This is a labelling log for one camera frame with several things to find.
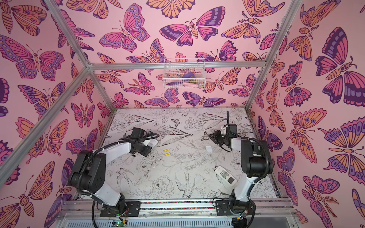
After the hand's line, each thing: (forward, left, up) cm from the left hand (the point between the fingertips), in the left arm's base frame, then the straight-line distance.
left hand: (147, 146), depth 95 cm
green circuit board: (-42, +8, -5) cm, 43 cm away
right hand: (+8, -42, +3) cm, 43 cm away
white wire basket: (+40, -25, +30) cm, 56 cm away
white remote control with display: (-21, -52, -1) cm, 56 cm away
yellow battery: (-4, -14, -3) cm, 14 cm away
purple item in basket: (+37, -28, +30) cm, 55 cm away
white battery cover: (0, -42, -4) cm, 42 cm away
